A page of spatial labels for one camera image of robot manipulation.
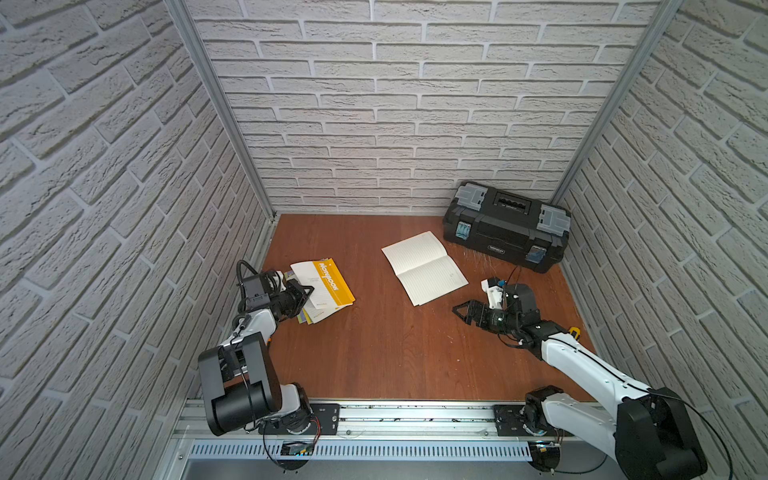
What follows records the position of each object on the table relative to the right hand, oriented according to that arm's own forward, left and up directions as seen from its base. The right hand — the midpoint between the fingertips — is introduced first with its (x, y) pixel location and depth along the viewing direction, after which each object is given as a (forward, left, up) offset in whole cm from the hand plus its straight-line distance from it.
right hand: (465, 313), depth 84 cm
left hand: (+12, +44, +3) cm, 46 cm away
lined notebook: (+22, +9, -8) cm, 25 cm away
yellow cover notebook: (+18, +43, -3) cm, 47 cm away
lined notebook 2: (+6, +43, -3) cm, 43 cm away
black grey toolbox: (+24, -20, +9) cm, 32 cm away
